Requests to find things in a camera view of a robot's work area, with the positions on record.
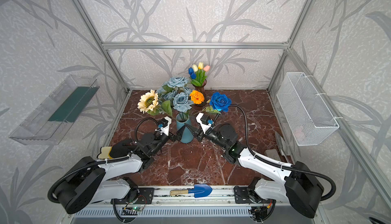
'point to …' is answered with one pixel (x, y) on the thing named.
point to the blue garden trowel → (198, 190)
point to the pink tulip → (207, 68)
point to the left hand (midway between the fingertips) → (179, 121)
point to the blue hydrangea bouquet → (174, 94)
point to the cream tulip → (195, 67)
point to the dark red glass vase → (202, 88)
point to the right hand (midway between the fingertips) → (189, 119)
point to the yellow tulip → (200, 65)
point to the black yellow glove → (121, 149)
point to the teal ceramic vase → (182, 118)
